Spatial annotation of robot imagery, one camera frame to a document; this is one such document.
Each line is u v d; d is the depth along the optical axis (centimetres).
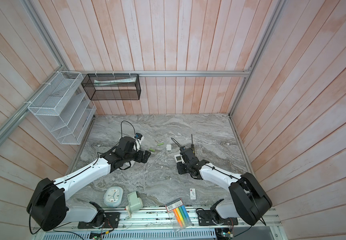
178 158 92
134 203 75
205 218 73
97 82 89
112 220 73
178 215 74
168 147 101
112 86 103
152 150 100
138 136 75
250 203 43
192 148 99
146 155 76
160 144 104
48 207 41
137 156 75
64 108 73
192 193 81
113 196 78
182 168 80
